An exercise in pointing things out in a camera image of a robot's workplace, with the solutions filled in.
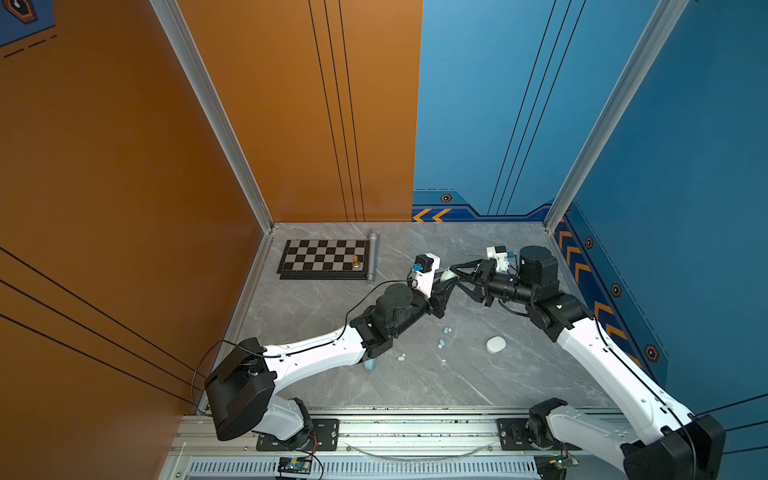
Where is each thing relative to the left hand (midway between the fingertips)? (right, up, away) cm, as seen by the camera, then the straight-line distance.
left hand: (454, 275), depth 70 cm
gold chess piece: (-28, +2, +32) cm, 42 cm away
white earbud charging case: (+16, -22, +17) cm, 32 cm away
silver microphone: (-22, +9, +42) cm, 48 cm away
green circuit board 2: (+26, -45, 0) cm, 52 cm away
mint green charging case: (-2, 0, -2) cm, 2 cm away
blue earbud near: (0, -22, +17) cm, 28 cm away
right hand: (-1, 0, -1) cm, 2 cm away
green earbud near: (-12, -25, +15) cm, 32 cm away
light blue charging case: (-21, -26, +12) cm, 35 cm away
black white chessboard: (-39, +2, +35) cm, 53 cm away
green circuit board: (-38, -46, +2) cm, 60 cm away
